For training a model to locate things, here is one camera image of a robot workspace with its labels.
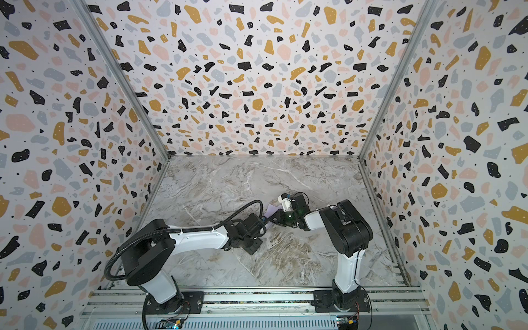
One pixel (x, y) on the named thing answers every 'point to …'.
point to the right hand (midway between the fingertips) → (267, 215)
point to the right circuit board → (347, 322)
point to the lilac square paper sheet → (271, 209)
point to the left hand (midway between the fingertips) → (257, 241)
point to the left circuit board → (170, 323)
